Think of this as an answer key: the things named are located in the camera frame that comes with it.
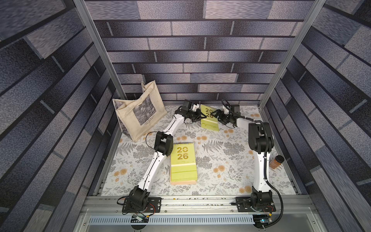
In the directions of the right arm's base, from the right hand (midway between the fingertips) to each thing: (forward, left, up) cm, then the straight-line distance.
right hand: (213, 115), depth 109 cm
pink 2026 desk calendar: (-49, +21, -1) cm, 53 cm away
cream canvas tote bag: (-13, +53, +14) cm, 56 cm away
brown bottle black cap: (-38, -33, +2) cm, 50 cm away
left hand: (-4, +5, +4) cm, 7 cm away
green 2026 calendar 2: (-6, +2, -1) cm, 6 cm away
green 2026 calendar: (-40, +21, +2) cm, 45 cm away
